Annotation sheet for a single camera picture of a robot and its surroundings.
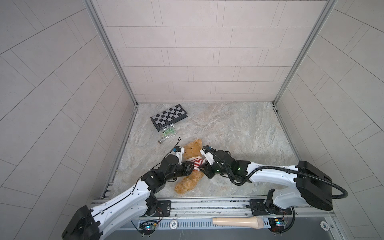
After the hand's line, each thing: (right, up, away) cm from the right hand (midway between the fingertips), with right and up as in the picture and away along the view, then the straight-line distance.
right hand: (198, 171), depth 76 cm
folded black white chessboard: (-21, +28, +29) cm, 45 cm away
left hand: (0, +2, +1) cm, 2 cm away
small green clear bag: (-20, +18, +23) cm, 36 cm away
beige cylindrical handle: (+25, -18, -12) cm, 33 cm away
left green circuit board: (-22, -20, -11) cm, 32 cm away
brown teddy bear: (-3, +10, +6) cm, 12 cm away
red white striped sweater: (0, +5, -1) cm, 5 cm away
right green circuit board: (+36, -22, -8) cm, 43 cm away
